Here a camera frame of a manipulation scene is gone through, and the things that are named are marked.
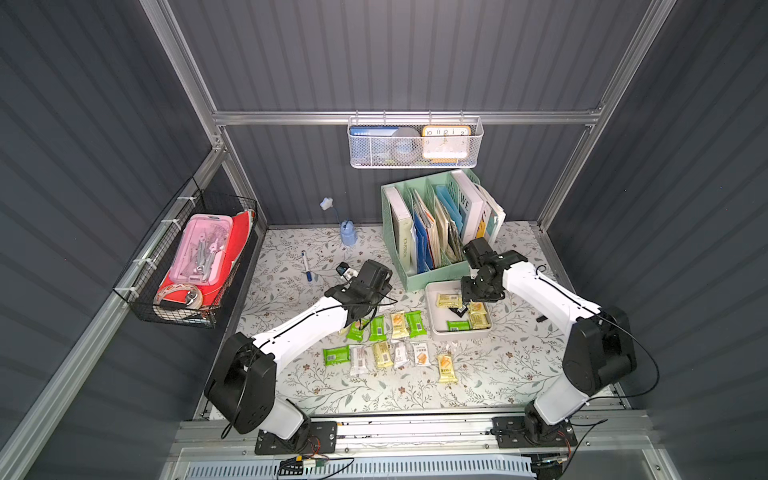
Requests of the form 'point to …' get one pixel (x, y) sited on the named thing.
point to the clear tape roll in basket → (177, 287)
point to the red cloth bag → (210, 293)
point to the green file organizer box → (425, 224)
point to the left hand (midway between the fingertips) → (381, 284)
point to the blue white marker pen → (308, 272)
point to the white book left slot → (404, 227)
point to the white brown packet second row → (358, 361)
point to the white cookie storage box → (451, 317)
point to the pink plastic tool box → (202, 252)
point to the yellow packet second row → (382, 354)
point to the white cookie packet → (421, 354)
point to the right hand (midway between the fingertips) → (478, 294)
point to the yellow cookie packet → (399, 328)
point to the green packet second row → (336, 355)
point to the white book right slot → (471, 205)
